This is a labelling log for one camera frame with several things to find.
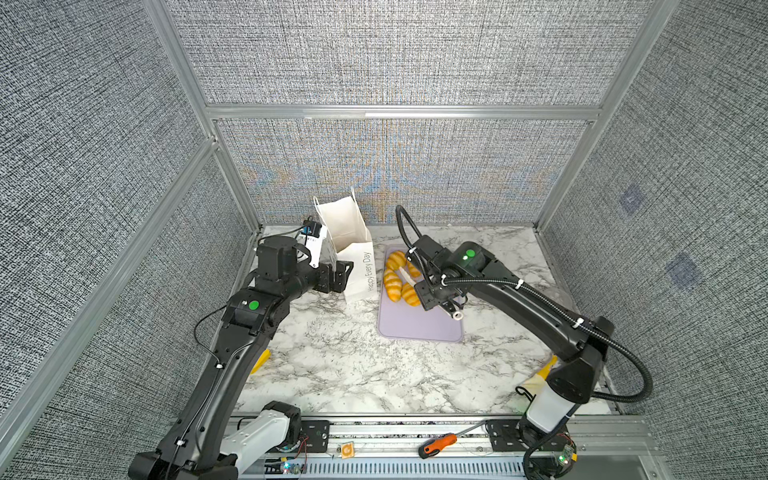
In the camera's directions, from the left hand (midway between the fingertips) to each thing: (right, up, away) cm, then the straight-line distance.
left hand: (336, 259), depth 70 cm
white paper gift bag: (0, +6, +32) cm, 33 cm away
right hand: (+24, -8, +7) cm, 26 cm away
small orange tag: (+3, -46, +1) cm, 46 cm away
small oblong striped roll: (+14, -9, +28) cm, 33 cm away
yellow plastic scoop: (-23, -28, +15) cm, 39 cm away
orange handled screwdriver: (+22, -44, 0) cm, 49 cm away
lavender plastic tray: (+16, -20, +25) cm, 36 cm away
